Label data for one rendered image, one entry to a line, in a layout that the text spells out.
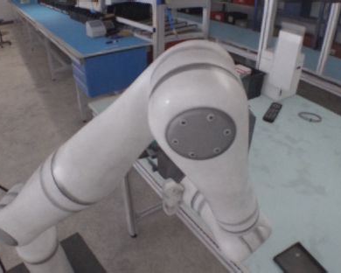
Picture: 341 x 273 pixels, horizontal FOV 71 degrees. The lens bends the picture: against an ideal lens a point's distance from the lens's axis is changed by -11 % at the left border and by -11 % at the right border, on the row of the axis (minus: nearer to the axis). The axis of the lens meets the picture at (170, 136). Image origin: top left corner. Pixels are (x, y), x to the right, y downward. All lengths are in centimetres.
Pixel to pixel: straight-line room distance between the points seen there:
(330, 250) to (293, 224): 11
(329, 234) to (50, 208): 63
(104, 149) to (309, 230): 56
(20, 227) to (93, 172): 20
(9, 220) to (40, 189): 13
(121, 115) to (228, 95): 14
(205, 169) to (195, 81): 9
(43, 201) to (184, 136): 23
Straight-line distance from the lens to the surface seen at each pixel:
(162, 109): 21
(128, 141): 31
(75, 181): 33
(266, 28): 143
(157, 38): 237
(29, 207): 42
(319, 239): 72
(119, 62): 232
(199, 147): 23
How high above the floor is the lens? 152
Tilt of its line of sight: 34 degrees down
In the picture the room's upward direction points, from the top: 1 degrees clockwise
